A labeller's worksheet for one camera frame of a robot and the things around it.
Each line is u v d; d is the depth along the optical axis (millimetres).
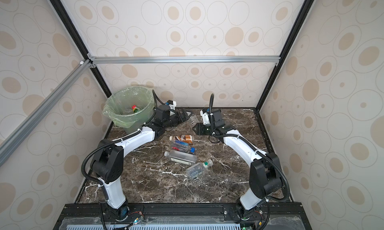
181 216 729
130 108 1019
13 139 524
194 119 865
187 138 962
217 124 659
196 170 879
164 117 705
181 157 915
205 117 777
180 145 977
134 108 1008
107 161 486
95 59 893
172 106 812
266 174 442
